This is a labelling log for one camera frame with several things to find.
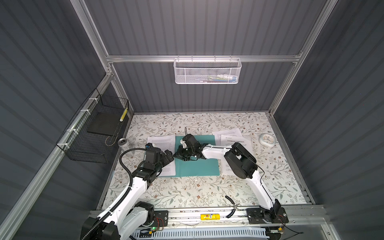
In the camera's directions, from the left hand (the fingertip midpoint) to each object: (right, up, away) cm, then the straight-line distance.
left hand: (166, 155), depth 84 cm
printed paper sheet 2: (-4, +5, +18) cm, 19 cm away
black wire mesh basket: (-34, +12, -12) cm, 38 cm away
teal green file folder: (+20, -9, +7) cm, 23 cm away
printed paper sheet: (+39, +7, +20) cm, 45 cm away
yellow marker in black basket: (-23, +23, -3) cm, 33 cm away
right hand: (+2, -3, +9) cm, 10 cm away
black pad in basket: (-30, +19, -7) cm, 36 cm away
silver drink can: (-26, +7, +2) cm, 28 cm away
